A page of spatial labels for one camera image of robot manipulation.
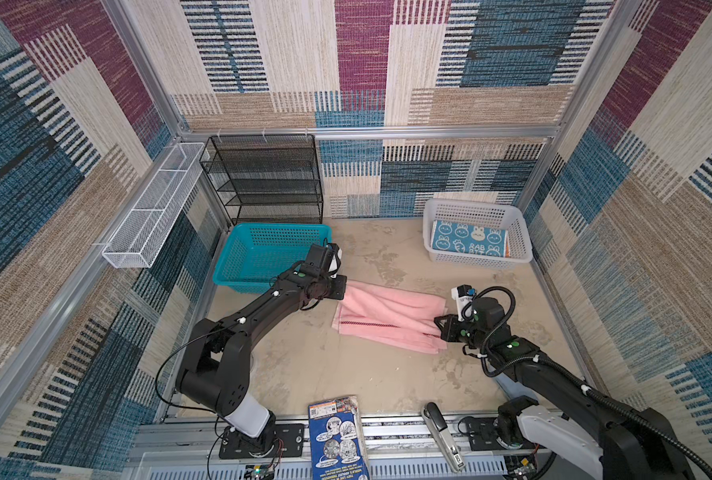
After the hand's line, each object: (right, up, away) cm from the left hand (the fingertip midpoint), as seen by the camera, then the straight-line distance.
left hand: (342, 281), depth 89 cm
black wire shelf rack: (-29, +35, +20) cm, 49 cm away
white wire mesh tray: (-47, +11, -19) cm, 52 cm away
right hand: (+27, -12, -4) cm, 29 cm away
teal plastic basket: (-33, +7, +19) cm, 39 cm away
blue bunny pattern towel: (+48, +14, +22) cm, 55 cm away
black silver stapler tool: (+23, -30, -15) cm, 41 cm away
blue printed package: (0, -36, -19) cm, 41 cm away
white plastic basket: (+52, +22, +23) cm, 61 cm away
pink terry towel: (+16, -11, -2) cm, 20 cm away
